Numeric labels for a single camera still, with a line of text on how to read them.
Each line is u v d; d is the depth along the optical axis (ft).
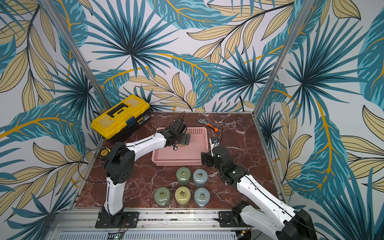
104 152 3.03
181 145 2.88
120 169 1.67
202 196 2.38
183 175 2.61
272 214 1.41
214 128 3.60
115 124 2.96
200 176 2.60
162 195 2.40
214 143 2.20
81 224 2.41
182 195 2.39
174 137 2.35
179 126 2.45
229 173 1.88
